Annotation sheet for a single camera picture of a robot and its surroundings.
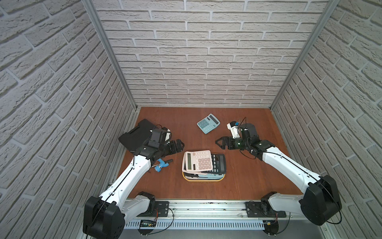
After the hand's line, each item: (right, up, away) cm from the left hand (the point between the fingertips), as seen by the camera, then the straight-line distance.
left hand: (175, 143), depth 81 cm
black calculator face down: (+25, -12, 0) cm, 27 cm away
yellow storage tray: (+15, -21, -1) cm, 26 cm away
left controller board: (-13, -39, -9) cm, 42 cm away
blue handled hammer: (-8, -13, +5) cm, 16 cm away
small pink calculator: (+13, -10, -2) cm, 16 cm away
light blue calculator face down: (+22, -18, -2) cm, 28 cm away
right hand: (+27, +1, 0) cm, 27 cm away
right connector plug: (+47, -38, -13) cm, 62 cm away
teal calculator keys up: (+21, +11, +25) cm, 34 cm away
